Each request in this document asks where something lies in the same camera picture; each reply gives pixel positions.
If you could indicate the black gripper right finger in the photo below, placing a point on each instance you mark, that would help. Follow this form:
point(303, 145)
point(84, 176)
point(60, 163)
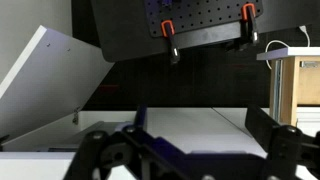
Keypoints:
point(283, 146)

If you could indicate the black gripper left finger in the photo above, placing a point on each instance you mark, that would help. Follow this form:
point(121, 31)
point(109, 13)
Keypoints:
point(133, 150)

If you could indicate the wooden shelf with white top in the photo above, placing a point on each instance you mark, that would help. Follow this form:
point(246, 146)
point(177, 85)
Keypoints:
point(296, 80)

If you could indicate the white tilted panel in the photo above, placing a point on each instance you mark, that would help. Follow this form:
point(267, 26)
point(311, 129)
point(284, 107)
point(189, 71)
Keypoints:
point(46, 83)

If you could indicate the orange and black clamp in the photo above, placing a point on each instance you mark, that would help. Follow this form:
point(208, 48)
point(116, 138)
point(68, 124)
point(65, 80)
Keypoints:
point(250, 23)
point(170, 40)

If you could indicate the black table board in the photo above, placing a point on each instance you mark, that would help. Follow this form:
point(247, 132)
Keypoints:
point(130, 33)

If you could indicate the black perforated pegboard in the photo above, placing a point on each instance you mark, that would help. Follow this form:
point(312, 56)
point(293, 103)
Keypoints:
point(203, 15)

